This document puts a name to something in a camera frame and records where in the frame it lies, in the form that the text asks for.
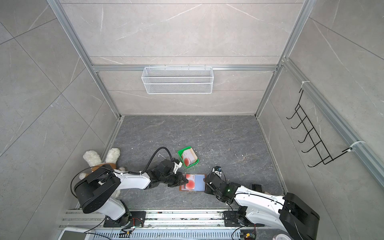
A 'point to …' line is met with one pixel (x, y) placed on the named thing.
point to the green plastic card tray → (180, 152)
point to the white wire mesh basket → (174, 80)
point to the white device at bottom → (74, 233)
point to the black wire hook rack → (319, 144)
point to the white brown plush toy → (94, 160)
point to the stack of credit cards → (189, 156)
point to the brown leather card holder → (196, 182)
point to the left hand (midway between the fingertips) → (189, 179)
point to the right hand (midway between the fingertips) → (206, 185)
